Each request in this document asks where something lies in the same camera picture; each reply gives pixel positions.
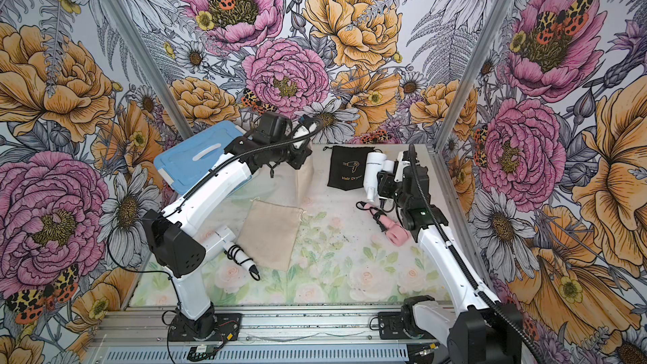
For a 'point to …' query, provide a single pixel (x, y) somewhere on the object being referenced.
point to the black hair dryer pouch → (347, 167)
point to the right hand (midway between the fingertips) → (381, 179)
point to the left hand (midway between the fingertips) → (307, 159)
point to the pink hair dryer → (396, 233)
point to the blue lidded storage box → (186, 163)
